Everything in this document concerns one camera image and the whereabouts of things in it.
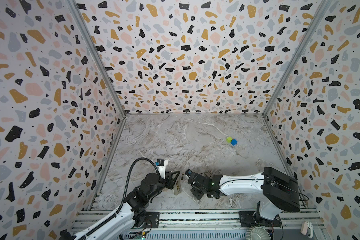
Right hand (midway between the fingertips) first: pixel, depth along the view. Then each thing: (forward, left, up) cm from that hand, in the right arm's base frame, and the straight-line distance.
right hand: (191, 187), depth 83 cm
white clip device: (-18, -55, 0) cm, 58 cm away
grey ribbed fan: (-20, -32, 0) cm, 37 cm away
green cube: (+33, -26, -1) cm, 42 cm away
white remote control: (-1, +7, +4) cm, 8 cm away
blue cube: (+32, -30, -3) cm, 44 cm away
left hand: (+4, +6, +11) cm, 13 cm away
